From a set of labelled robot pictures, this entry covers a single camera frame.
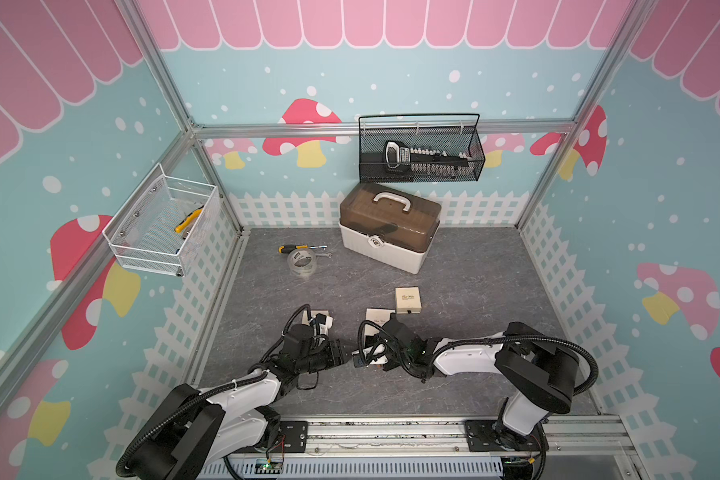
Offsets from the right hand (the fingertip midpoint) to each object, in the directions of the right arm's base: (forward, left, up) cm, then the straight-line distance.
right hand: (373, 339), depth 89 cm
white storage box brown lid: (+30, -8, +17) cm, 35 cm away
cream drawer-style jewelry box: (-1, +13, +10) cm, 17 cm away
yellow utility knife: (+18, +47, +33) cm, 60 cm away
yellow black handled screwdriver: (+36, +31, +1) cm, 47 cm away
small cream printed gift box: (+13, -12, +1) cm, 18 cm away
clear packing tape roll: (+31, +26, -1) cm, 40 cm away
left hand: (-6, +6, +2) cm, 8 cm away
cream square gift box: (+7, -2, +1) cm, 7 cm away
